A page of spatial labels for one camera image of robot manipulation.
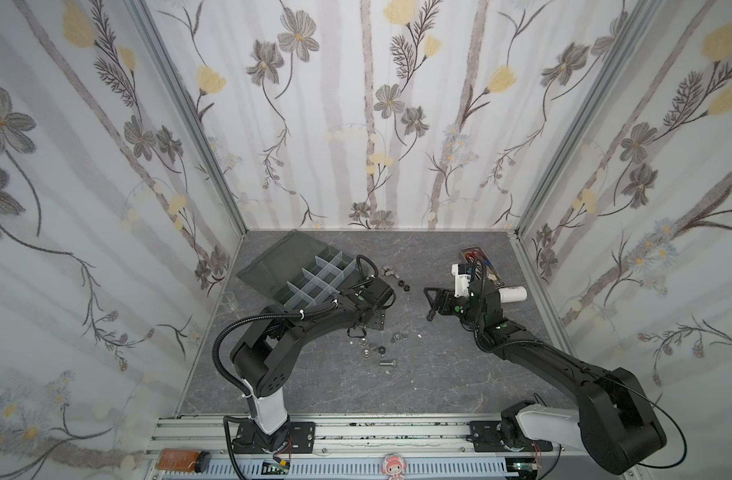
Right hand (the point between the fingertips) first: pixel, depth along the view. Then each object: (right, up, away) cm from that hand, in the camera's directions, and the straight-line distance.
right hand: (428, 283), depth 83 cm
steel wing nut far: (-10, +3, +24) cm, 26 cm away
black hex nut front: (-13, -21, +6) cm, 25 cm away
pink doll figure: (-11, -41, -16) cm, 45 cm away
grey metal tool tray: (+22, +9, +31) cm, 40 cm away
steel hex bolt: (-11, -24, +3) cm, 26 cm away
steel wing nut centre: (-8, -17, +7) cm, 20 cm away
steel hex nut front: (-18, -21, +5) cm, 28 cm away
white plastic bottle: (+31, -5, +15) cm, 35 cm away
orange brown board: (-59, -39, -16) cm, 73 cm away
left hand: (-18, -10, +9) cm, 22 cm away
